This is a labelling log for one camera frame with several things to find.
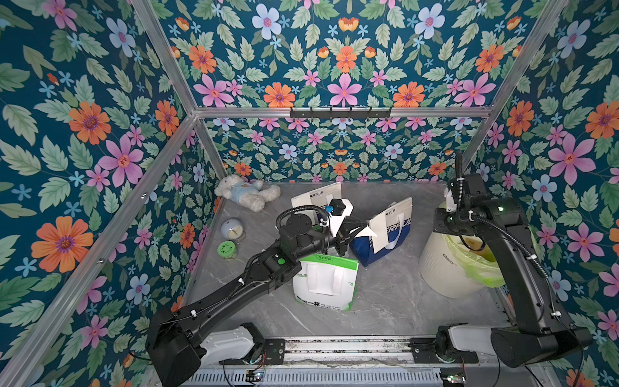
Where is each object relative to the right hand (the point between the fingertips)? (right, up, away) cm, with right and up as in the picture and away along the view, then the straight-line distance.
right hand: (445, 219), depth 72 cm
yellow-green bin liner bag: (+4, -12, -10) cm, 16 cm away
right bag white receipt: (-19, -3, +5) cm, 20 cm away
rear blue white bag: (-39, +7, +13) cm, 42 cm away
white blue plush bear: (-69, +9, +33) cm, 77 cm away
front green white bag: (-36, -18, -1) cm, 40 cm away
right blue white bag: (-11, -1, +10) cm, 15 cm away
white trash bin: (-1, -15, -1) cm, 15 cm away
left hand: (-26, -1, -11) cm, 28 cm away
